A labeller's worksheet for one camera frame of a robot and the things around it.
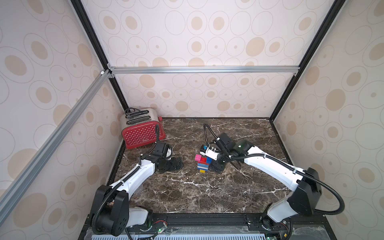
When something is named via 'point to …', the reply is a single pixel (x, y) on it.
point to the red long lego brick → (203, 161)
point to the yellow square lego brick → (202, 171)
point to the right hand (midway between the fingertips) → (217, 159)
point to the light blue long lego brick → (203, 165)
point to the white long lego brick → (202, 167)
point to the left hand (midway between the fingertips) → (181, 165)
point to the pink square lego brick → (197, 157)
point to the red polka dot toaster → (138, 127)
